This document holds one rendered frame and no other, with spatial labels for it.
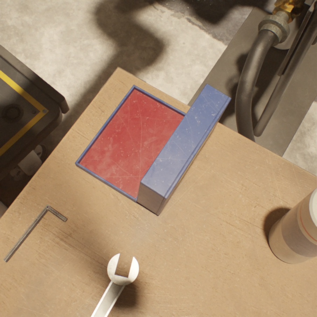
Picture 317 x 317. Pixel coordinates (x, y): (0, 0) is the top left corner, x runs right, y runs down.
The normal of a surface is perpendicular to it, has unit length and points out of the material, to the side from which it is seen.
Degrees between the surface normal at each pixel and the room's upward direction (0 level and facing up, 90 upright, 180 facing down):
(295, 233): 90
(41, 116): 0
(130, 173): 0
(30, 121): 0
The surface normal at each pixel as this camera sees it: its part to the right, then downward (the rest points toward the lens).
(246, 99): -0.04, 0.42
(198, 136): 0.09, -0.31
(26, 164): 0.76, 0.61
